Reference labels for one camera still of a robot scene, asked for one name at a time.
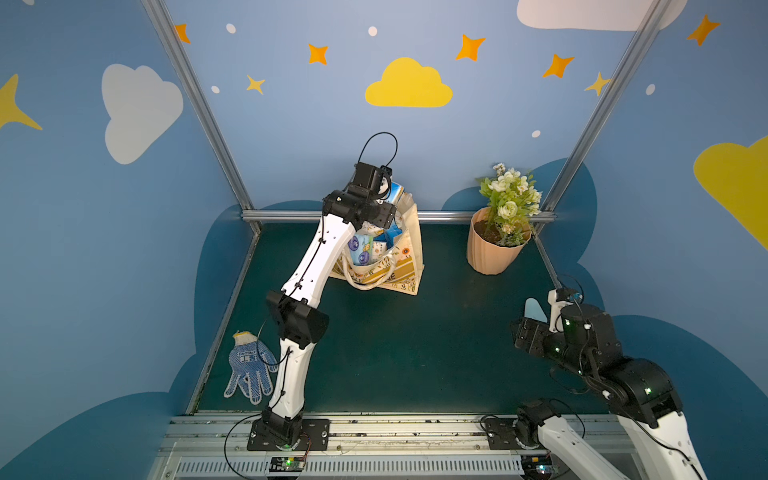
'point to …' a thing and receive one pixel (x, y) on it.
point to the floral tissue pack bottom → (391, 234)
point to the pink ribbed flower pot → (483, 254)
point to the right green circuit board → (537, 466)
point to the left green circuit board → (287, 464)
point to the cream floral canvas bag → (403, 267)
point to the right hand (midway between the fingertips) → (532, 323)
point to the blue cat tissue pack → (361, 249)
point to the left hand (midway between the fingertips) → (384, 204)
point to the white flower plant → (513, 202)
